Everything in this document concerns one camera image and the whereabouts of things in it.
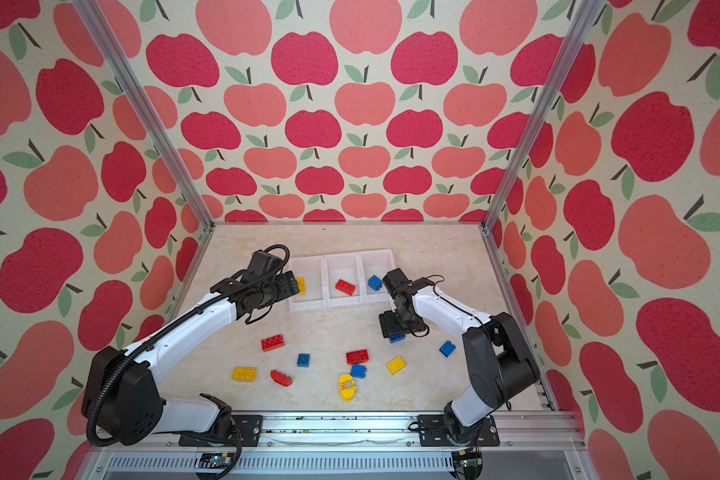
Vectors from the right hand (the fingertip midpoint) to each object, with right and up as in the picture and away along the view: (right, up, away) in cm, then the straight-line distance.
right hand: (403, 329), depth 89 cm
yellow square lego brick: (-3, -9, -4) cm, 11 cm away
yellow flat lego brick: (-46, -11, -6) cm, 47 cm away
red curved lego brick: (-35, -12, -7) cm, 38 cm away
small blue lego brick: (-29, -8, -4) cm, 31 cm away
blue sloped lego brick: (+13, -6, 0) cm, 14 cm away
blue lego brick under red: (-13, -11, -4) cm, 18 cm away
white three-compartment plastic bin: (-25, +17, +10) cm, 32 cm away
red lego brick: (-18, +11, +12) cm, 25 cm away
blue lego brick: (-8, +12, +13) cm, 19 cm away
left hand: (-33, +13, -2) cm, 35 cm away
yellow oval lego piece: (-16, -15, -10) cm, 24 cm away
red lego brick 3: (-14, -8, -3) cm, 16 cm away
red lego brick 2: (-39, -4, -2) cm, 39 cm away
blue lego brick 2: (-2, -3, +2) cm, 4 cm away
